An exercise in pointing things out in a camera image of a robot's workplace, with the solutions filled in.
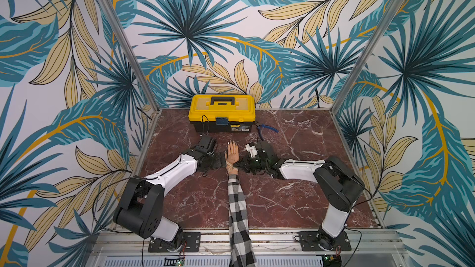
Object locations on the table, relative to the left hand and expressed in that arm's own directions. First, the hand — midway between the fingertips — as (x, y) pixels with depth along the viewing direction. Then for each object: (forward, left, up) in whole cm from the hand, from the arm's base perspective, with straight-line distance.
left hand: (217, 165), depth 88 cm
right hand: (0, -7, +2) cm, 7 cm away
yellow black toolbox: (+25, +1, +10) cm, 26 cm away
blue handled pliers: (+28, -22, -5) cm, 36 cm away
